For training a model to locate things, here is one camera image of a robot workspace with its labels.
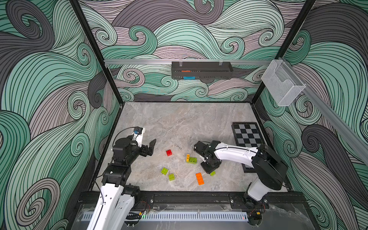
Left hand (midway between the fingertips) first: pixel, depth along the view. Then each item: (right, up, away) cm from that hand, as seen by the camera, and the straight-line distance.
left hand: (146, 136), depth 73 cm
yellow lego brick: (+22, -14, +11) cm, 28 cm away
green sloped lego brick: (+36, -23, +8) cm, 44 cm away
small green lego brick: (+8, -21, +8) cm, 25 cm away
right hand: (+36, -21, +11) cm, 44 cm away
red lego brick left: (+11, -13, +16) cm, 24 cm away
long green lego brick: (+25, -17, +14) cm, 34 cm away
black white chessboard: (+64, -2, +22) cm, 67 cm away
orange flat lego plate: (+29, -25, +7) cm, 39 cm away
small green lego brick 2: (+13, -24, +6) cm, 28 cm away
